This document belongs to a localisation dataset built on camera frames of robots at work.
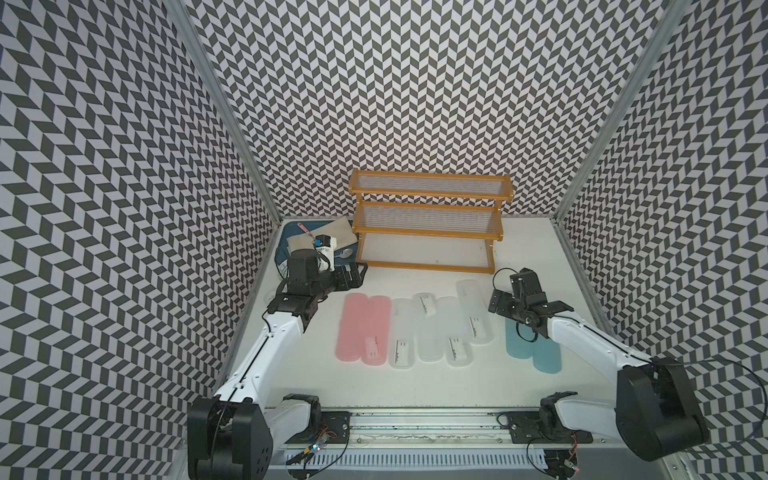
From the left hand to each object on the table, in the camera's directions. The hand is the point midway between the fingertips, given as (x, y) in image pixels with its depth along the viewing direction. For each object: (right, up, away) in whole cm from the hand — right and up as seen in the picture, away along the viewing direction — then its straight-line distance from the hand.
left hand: (354, 269), depth 81 cm
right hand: (+44, -13, +8) cm, 47 cm away
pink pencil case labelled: (+6, -20, +8) cm, 22 cm away
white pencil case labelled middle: (+28, -20, +5) cm, 35 cm away
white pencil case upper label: (+21, -22, +5) cm, 31 cm away
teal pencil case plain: (+43, -17, -7) cm, 46 cm away
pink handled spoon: (-25, +12, +34) cm, 44 cm away
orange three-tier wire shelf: (+25, +16, +43) cm, 52 cm away
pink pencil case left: (-2, -19, +8) cm, 20 cm away
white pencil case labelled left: (+13, -20, +8) cm, 26 cm away
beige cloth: (-9, +12, +30) cm, 34 cm away
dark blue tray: (-7, +3, +24) cm, 25 cm away
